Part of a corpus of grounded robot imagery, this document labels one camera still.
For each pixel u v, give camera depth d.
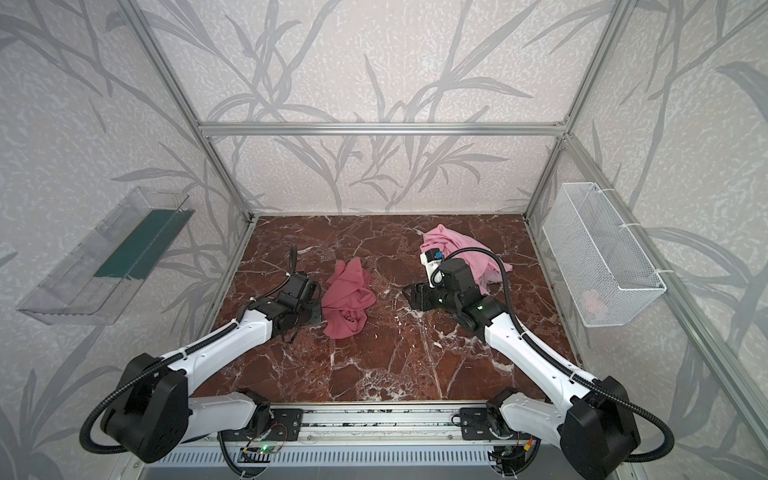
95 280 0.64
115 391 0.41
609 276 0.61
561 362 0.44
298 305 0.68
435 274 0.69
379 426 0.75
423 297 0.68
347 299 0.90
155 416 0.40
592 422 0.38
